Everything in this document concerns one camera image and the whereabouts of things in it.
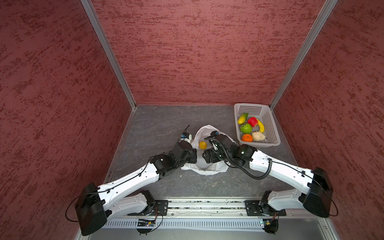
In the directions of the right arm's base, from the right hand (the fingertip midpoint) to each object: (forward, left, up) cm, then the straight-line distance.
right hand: (208, 157), depth 77 cm
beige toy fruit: (+19, -35, -10) cm, 41 cm away
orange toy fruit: (+18, -28, -10) cm, 35 cm away
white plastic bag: (-2, +3, -9) cm, 10 cm away
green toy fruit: (+24, -28, -7) cm, 37 cm away
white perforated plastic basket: (+40, -46, -10) cm, 61 cm away
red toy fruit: (+31, -35, -8) cm, 47 cm away
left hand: (+2, +6, +1) cm, 6 cm away
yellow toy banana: (+28, -42, -12) cm, 52 cm away
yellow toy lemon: (+34, -28, -9) cm, 45 cm away
